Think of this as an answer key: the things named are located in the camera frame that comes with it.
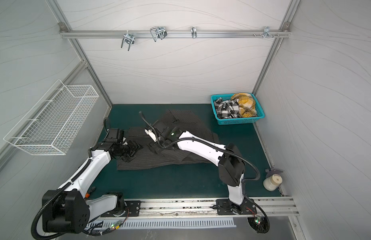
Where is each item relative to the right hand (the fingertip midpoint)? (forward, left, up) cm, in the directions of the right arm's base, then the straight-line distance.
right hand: (157, 140), depth 80 cm
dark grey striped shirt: (+28, -14, -17) cm, 36 cm away
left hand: (-2, +9, -6) cm, 11 cm away
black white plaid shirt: (+32, -42, -7) cm, 54 cm away
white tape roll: (-16, -60, -10) cm, 63 cm away
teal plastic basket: (+31, -66, -10) cm, 74 cm away
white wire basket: (-3, +46, +16) cm, 49 cm away
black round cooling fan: (-33, -54, -21) cm, 67 cm away
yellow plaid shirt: (+36, -57, -6) cm, 67 cm away
